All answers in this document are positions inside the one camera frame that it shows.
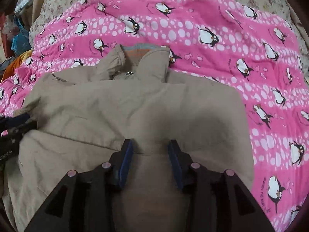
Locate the beige zip jacket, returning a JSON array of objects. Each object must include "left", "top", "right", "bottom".
[{"left": 3, "top": 44, "right": 254, "bottom": 231}]

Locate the orange cloth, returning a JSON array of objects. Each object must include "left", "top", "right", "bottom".
[{"left": 1, "top": 50, "right": 32, "bottom": 82}]

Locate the blue plastic bag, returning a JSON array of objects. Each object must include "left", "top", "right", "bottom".
[{"left": 11, "top": 17, "right": 31, "bottom": 57}]

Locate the pink penguin quilt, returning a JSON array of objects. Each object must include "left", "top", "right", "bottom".
[{"left": 1, "top": 0, "right": 308, "bottom": 231}]

